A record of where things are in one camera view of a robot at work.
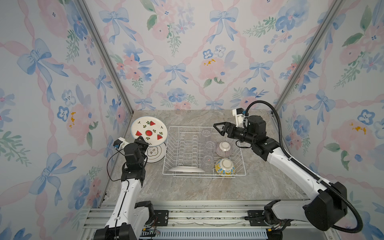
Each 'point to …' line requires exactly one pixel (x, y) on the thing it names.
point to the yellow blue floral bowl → (225, 167)
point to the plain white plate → (187, 169)
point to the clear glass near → (208, 162)
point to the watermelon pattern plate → (153, 129)
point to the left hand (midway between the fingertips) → (142, 134)
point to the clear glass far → (206, 133)
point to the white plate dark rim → (156, 153)
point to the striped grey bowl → (224, 149)
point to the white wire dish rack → (197, 151)
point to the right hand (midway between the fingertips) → (217, 126)
